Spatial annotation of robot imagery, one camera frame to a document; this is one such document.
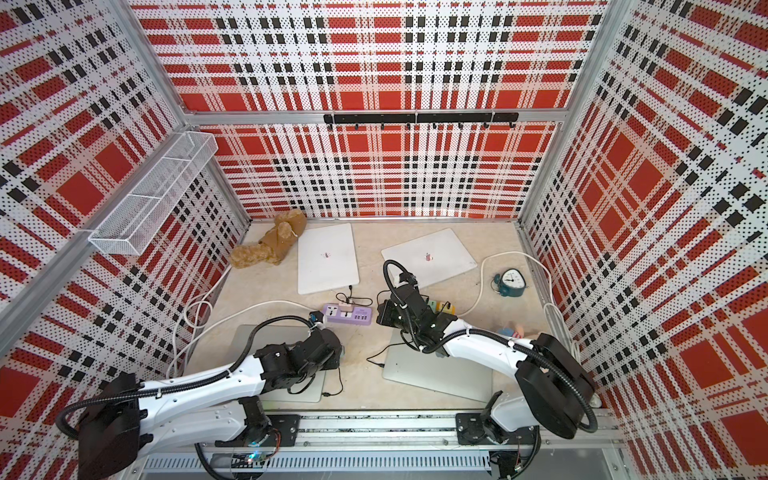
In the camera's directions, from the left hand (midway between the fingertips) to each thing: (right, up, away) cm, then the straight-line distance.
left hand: (341, 350), depth 83 cm
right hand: (+12, +12, 0) cm, 17 cm away
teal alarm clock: (+54, +17, +15) cm, 59 cm away
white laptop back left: (-11, +25, +26) cm, 38 cm away
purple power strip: (+4, +8, +8) cm, 12 cm away
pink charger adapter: (0, +11, +7) cm, 13 cm away
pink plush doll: (+51, +5, +1) cm, 51 cm away
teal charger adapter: (-5, +11, -8) cm, 15 cm away
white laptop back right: (+29, +25, +26) cm, 46 cm away
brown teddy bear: (-22, +36, +19) cm, 47 cm away
